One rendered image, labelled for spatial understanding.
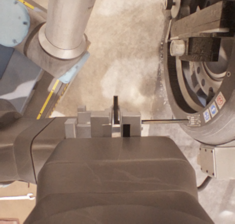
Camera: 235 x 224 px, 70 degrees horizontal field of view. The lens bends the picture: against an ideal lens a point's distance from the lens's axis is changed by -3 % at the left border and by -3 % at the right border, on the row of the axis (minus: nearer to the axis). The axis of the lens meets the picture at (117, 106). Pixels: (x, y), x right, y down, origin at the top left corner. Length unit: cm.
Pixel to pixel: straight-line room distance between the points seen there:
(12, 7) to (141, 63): 87
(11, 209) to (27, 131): 114
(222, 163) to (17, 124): 57
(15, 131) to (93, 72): 112
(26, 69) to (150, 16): 86
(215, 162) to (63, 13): 60
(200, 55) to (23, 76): 78
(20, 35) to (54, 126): 49
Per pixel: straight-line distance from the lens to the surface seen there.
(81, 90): 130
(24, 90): 96
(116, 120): 17
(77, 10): 46
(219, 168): 63
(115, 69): 126
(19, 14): 66
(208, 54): 52
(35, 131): 17
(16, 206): 127
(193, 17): 64
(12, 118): 20
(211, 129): 55
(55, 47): 57
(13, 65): 97
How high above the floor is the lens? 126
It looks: 76 degrees down
